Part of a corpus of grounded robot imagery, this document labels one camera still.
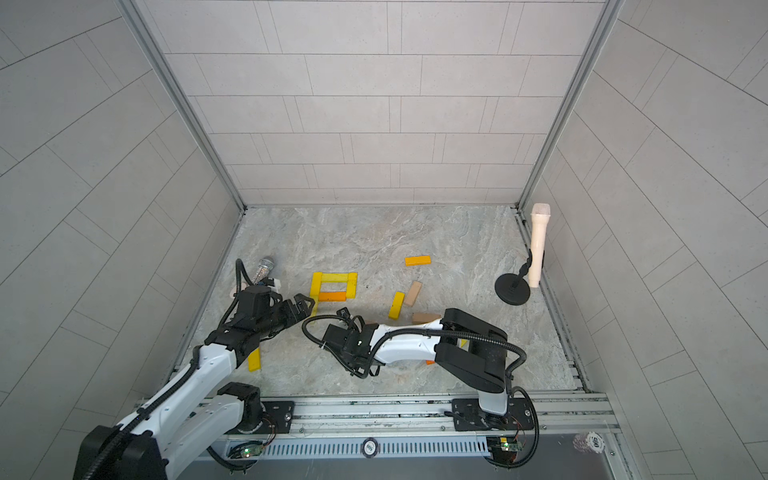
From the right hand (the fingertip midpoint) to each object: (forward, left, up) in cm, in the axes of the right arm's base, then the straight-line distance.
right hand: (353, 355), depth 84 cm
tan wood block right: (+9, -21, +2) cm, 23 cm away
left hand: (+12, +12, +9) cm, 19 cm away
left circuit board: (-21, +22, +6) cm, 31 cm away
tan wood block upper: (+18, -19, +3) cm, 26 cm away
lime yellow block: (+24, +6, +4) cm, 25 cm away
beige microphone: (+21, -51, +31) cm, 64 cm away
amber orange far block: (+29, -22, +3) cm, 37 cm away
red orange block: (-4, -21, +1) cm, 21 cm away
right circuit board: (-23, -36, 0) cm, 43 cm away
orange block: (+17, +7, +5) cm, 18 cm away
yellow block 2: (+20, +1, +4) cm, 21 cm away
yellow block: (+22, +13, +4) cm, 26 cm away
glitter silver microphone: (+26, +29, +9) cm, 40 cm away
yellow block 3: (+11, -13, +3) cm, 17 cm away
